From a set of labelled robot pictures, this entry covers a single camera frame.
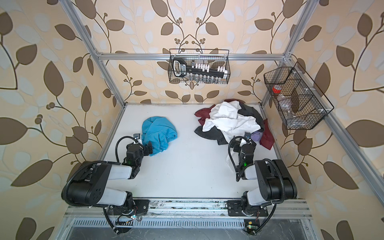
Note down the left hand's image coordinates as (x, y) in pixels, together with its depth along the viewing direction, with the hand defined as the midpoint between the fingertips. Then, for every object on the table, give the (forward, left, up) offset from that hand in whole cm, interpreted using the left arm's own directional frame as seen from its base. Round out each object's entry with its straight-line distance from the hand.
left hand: (142, 141), depth 92 cm
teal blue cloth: (+8, -9, 0) cm, 12 cm away
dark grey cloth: (+8, -47, -1) cm, 48 cm away
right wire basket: (+9, -86, +27) cm, 91 cm away
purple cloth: (+7, -72, -1) cm, 73 cm away
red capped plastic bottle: (+23, -80, +24) cm, 87 cm away
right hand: (+2, -62, +2) cm, 62 cm away
